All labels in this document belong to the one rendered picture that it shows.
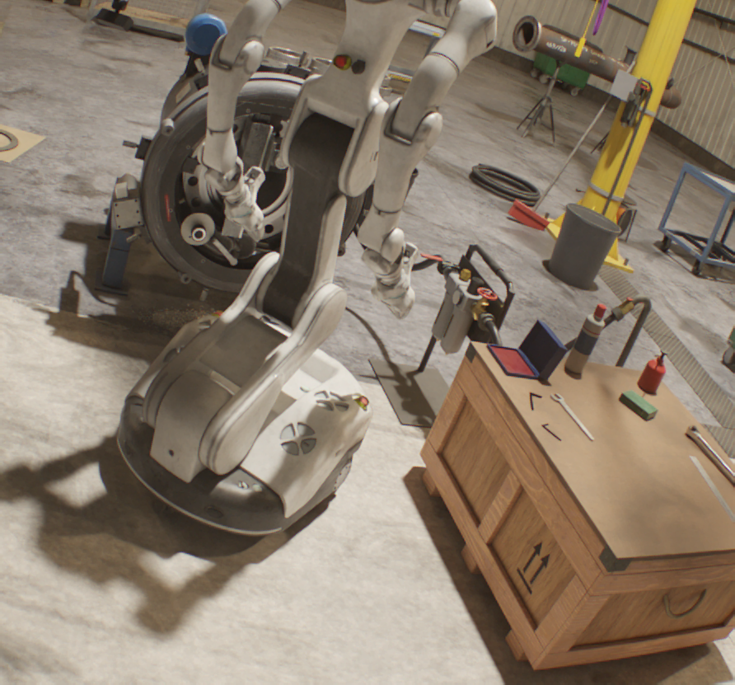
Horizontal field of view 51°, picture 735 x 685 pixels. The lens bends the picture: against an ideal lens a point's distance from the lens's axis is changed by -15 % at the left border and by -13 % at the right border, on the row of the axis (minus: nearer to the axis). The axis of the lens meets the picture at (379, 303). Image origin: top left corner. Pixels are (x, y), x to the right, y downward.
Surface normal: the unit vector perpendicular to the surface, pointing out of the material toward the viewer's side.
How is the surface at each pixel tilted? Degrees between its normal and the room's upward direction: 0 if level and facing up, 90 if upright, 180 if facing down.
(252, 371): 23
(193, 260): 90
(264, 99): 90
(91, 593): 0
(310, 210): 110
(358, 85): 88
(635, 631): 90
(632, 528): 0
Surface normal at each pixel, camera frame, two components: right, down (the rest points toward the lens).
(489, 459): -0.90, -0.18
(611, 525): 0.33, -0.86
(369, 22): -0.26, 0.82
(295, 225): -0.53, 0.50
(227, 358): 0.14, -0.71
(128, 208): 0.28, 0.47
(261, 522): 0.47, 0.48
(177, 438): -0.41, 0.23
